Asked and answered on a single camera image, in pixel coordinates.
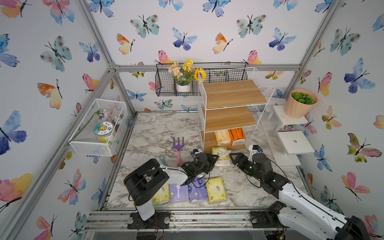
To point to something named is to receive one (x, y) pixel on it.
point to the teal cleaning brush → (162, 158)
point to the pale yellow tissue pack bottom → (223, 153)
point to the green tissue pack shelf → (215, 190)
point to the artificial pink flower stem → (102, 115)
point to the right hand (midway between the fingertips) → (233, 155)
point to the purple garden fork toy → (178, 147)
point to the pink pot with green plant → (299, 103)
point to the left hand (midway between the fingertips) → (222, 157)
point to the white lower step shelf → (295, 143)
